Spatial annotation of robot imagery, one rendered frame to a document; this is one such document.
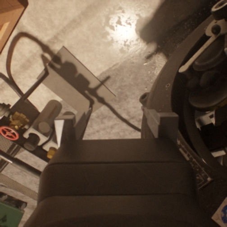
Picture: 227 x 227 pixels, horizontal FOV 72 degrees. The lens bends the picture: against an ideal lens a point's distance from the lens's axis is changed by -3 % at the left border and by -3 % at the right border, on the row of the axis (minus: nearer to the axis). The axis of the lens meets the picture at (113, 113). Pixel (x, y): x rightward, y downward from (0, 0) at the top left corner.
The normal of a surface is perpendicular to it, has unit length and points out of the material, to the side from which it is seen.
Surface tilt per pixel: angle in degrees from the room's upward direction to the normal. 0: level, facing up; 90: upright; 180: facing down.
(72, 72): 0
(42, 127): 90
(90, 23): 0
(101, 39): 0
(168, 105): 90
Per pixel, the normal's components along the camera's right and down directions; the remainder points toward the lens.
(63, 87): -0.11, 0.64
